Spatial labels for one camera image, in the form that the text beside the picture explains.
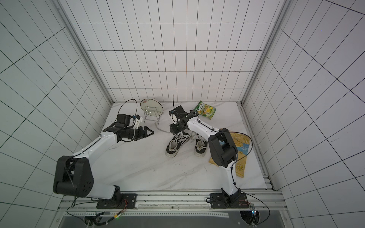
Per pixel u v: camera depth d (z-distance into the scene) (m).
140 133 0.76
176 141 0.90
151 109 0.98
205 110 1.12
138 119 0.81
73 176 0.43
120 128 0.70
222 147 0.52
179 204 0.73
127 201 0.72
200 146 0.87
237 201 0.66
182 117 0.71
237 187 0.61
